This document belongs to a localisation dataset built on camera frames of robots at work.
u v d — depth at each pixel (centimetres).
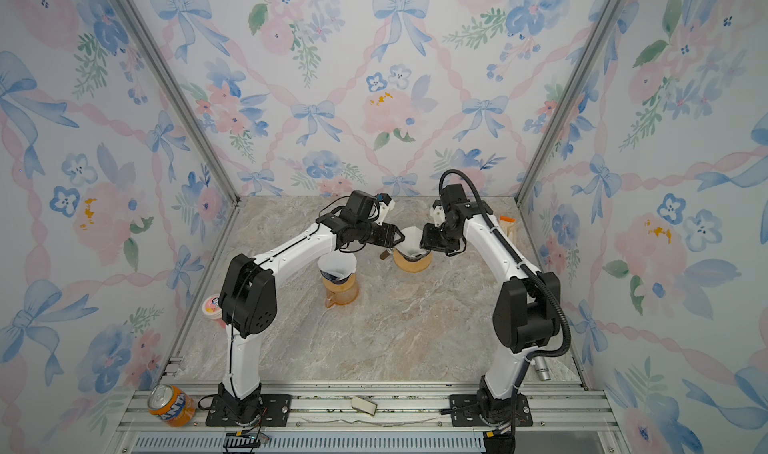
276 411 74
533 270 49
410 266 86
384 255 97
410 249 90
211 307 80
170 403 66
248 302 52
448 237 74
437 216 83
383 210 85
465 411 73
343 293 89
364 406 74
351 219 71
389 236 80
